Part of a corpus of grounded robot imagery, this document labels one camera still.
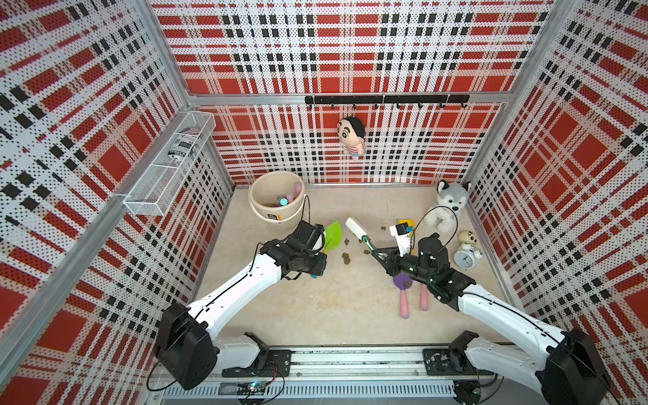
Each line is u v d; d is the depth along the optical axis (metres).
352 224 0.83
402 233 0.69
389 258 0.71
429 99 0.89
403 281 0.90
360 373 0.73
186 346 0.39
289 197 0.89
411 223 0.69
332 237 0.84
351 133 0.91
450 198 0.92
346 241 1.01
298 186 0.96
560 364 0.39
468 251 0.89
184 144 0.77
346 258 0.96
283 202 0.88
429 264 0.60
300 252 0.60
